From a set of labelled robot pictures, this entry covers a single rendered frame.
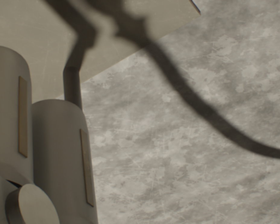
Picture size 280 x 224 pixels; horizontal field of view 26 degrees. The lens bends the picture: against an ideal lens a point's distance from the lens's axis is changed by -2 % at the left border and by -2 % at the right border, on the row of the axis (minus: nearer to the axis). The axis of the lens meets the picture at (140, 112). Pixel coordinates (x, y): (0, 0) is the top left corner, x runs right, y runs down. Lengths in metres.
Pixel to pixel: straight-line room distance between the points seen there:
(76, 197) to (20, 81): 0.12
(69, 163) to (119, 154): 0.51
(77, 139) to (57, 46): 0.31
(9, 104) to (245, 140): 0.66
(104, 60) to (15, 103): 0.40
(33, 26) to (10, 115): 0.36
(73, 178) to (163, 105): 0.46
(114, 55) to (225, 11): 0.17
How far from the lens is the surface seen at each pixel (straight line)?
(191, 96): 1.01
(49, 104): 0.63
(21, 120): 0.53
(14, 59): 0.58
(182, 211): 1.27
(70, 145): 0.60
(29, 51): 0.90
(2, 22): 0.87
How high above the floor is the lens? 0.69
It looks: 43 degrees down
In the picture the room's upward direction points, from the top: 170 degrees clockwise
